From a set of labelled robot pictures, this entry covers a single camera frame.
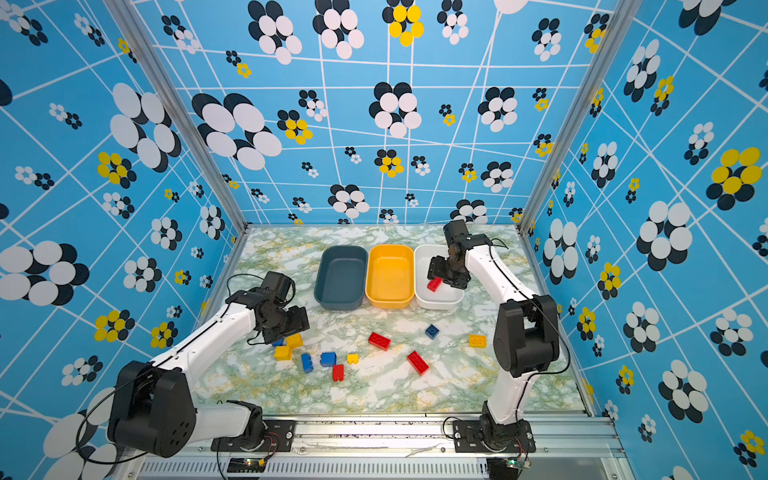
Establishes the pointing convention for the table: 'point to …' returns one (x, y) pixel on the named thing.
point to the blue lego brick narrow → (307, 362)
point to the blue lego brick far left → (278, 343)
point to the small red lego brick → (338, 372)
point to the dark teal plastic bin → (342, 277)
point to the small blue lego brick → (431, 332)
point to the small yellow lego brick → (352, 358)
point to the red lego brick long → (418, 363)
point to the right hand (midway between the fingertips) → (441, 278)
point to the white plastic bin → (445, 294)
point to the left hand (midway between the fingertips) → (301, 327)
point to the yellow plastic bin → (390, 276)
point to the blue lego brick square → (328, 359)
